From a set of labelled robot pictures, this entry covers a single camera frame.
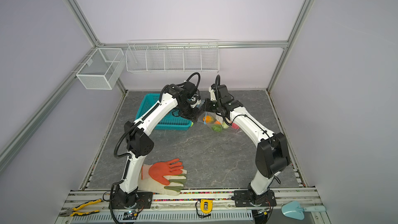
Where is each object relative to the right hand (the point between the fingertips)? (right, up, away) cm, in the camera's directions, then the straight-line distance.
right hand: (203, 105), depth 85 cm
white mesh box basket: (-66, +23, +14) cm, 72 cm away
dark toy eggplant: (-4, -7, -4) cm, 9 cm away
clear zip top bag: (+7, -10, +11) cm, 16 cm away
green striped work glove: (-26, -41, -7) cm, 49 cm away
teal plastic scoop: (+41, -47, -16) cm, 65 cm away
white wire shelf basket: (-17, +32, +13) cm, 39 cm away
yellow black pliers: (-59, -49, -15) cm, 78 cm away
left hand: (-4, -9, -2) cm, 10 cm away
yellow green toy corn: (+4, -9, +9) cm, 13 cm away
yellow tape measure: (+2, -46, -14) cm, 49 cm away
